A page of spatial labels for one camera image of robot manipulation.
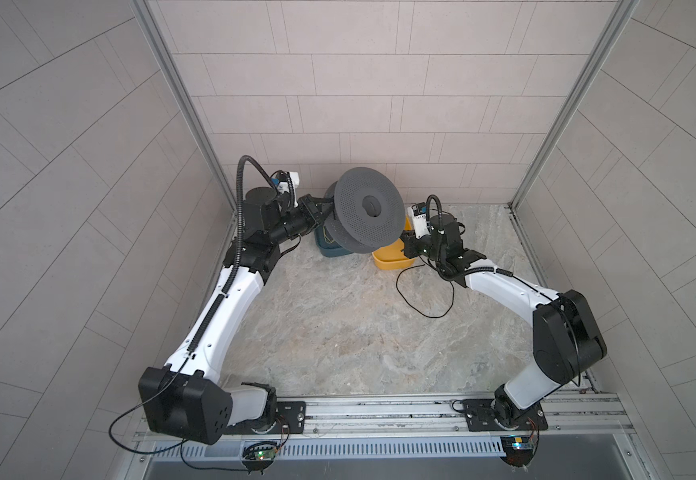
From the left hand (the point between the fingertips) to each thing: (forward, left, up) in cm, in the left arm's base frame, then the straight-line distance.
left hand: (342, 199), depth 67 cm
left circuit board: (-44, +17, -33) cm, 58 cm away
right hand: (+7, -15, -21) cm, 27 cm away
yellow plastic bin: (+6, -14, -33) cm, 36 cm away
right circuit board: (-44, -41, -37) cm, 70 cm away
